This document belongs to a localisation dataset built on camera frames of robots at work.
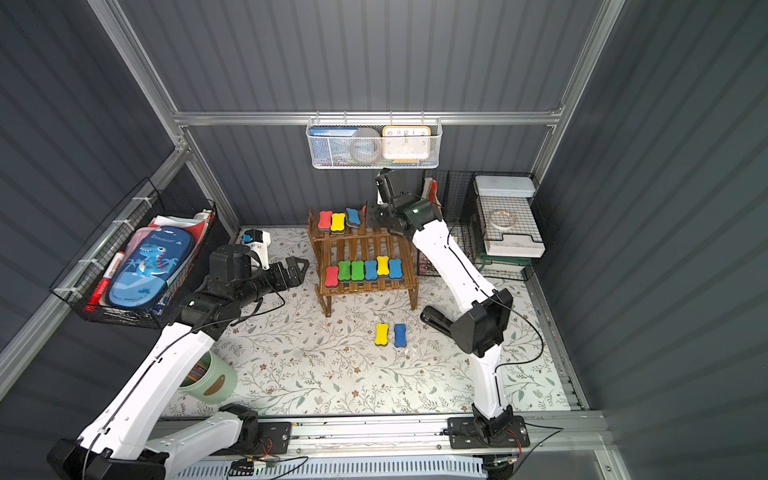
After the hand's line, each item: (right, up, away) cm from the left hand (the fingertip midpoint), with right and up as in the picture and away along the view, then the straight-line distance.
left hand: (294, 265), depth 72 cm
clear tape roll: (+60, +14, +24) cm, 66 cm away
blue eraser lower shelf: (+18, -2, +15) cm, 23 cm away
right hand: (+20, +15, +9) cm, 27 cm away
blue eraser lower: (+25, -2, +16) cm, 30 cm away
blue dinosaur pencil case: (-29, 0, -8) cm, 30 cm away
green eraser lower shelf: (+10, -2, +15) cm, 18 cm away
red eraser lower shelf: (+7, -4, +14) cm, 16 cm away
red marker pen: (-39, -4, -8) cm, 40 cm away
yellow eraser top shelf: (+9, +11, +10) cm, 18 cm away
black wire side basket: (-40, +15, +5) cm, 43 cm away
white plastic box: (+62, +5, +19) cm, 65 cm away
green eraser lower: (+14, -2, +15) cm, 20 cm away
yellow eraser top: (+21, -22, +18) cm, 35 cm away
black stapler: (+38, -18, +19) cm, 46 cm away
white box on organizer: (+64, +27, +32) cm, 76 cm away
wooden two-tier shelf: (+16, +1, +17) cm, 23 cm away
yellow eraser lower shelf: (+21, -1, +17) cm, 27 cm away
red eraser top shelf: (+5, +12, +10) cm, 16 cm away
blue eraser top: (+27, -23, +18) cm, 40 cm away
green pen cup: (-20, -28, 0) cm, 35 cm away
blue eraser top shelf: (+13, +13, +11) cm, 21 cm away
